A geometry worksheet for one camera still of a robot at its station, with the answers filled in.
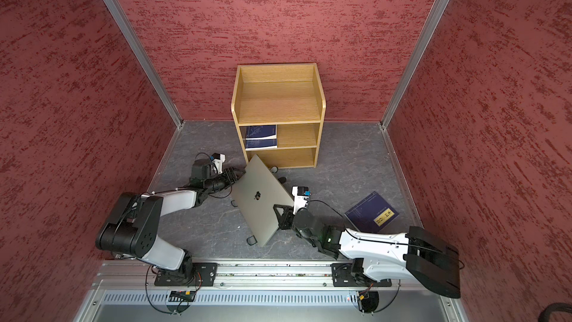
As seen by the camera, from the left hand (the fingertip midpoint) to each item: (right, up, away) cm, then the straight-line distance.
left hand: (243, 177), depth 92 cm
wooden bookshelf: (+20, +34, -5) cm, 40 cm away
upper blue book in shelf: (+8, +19, -1) cm, 21 cm away
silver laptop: (+7, -5, -9) cm, 13 cm away
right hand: (+15, -10, -15) cm, 23 cm away
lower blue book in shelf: (+5, +14, -3) cm, 15 cm away
